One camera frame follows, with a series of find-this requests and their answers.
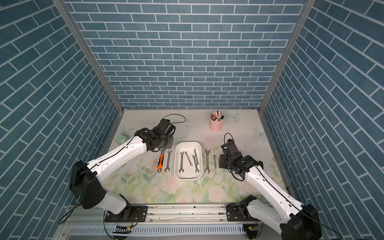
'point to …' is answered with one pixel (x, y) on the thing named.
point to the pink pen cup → (216, 126)
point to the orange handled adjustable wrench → (160, 163)
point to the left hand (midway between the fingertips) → (172, 142)
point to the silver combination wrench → (168, 162)
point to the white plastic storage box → (188, 160)
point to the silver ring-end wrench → (197, 171)
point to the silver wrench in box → (181, 167)
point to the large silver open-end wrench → (207, 168)
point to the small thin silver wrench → (214, 161)
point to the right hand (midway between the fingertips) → (224, 160)
